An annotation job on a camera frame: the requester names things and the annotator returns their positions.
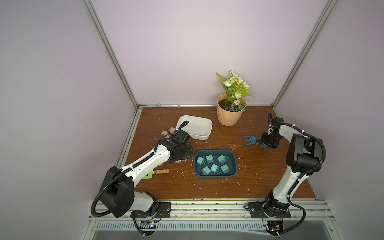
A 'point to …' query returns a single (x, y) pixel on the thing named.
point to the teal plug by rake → (264, 146)
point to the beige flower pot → (228, 118)
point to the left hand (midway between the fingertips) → (189, 155)
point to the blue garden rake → (252, 139)
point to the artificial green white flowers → (237, 91)
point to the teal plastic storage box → (215, 163)
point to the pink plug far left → (163, 134)
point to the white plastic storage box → (198, 128)
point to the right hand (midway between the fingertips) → (265, 141)
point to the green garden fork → (149, 175)
